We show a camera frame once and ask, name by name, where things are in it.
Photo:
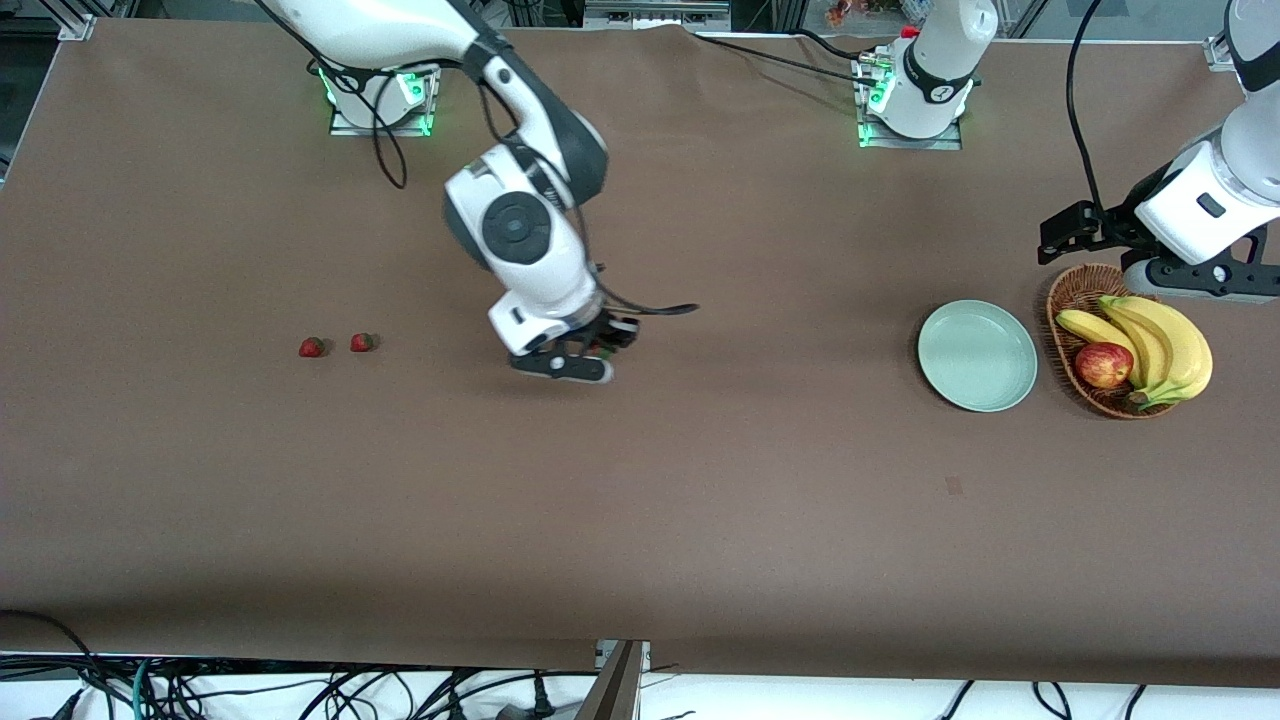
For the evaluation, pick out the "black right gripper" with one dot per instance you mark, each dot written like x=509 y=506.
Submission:
x=606 y=332

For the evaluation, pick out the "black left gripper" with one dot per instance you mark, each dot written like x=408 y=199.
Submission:
x=1117 y=223

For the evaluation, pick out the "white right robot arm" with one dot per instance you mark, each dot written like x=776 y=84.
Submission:
x=545 y=280

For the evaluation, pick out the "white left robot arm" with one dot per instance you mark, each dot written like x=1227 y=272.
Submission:
x=1250 y=150

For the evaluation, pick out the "pale green round plate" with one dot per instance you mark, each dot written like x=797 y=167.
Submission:
x=975 y=355

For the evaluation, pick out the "brown wicker basket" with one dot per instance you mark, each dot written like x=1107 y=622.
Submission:
x=1075 y=290

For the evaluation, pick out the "red apple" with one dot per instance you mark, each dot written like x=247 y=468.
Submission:
x=1103 y=365

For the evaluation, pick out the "yellow banana bunch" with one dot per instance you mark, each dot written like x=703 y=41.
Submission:
x=1180 y=350

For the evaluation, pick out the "brown table cover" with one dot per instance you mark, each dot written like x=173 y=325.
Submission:
x=640 y=520

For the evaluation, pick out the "aluminium frame profile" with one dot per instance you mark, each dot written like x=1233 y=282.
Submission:
x=1218 y=55
x=78 y=25

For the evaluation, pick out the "metal frame rail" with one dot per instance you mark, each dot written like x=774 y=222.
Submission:
x=660 y=14

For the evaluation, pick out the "aluminium table frame post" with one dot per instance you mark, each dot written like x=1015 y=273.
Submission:
x=615 y=690

